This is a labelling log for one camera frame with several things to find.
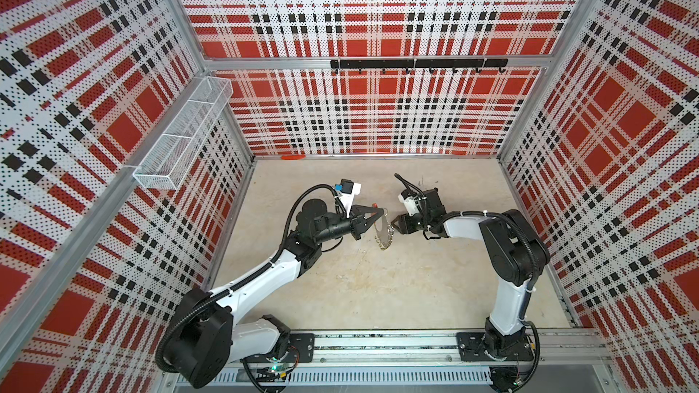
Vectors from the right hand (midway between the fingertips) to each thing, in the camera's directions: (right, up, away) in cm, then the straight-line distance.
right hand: (398, 222), depth 98 cm
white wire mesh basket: (-79, +22, -7) cm, 83 cm away
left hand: (-7, +6, -26) cm, 28 cm away
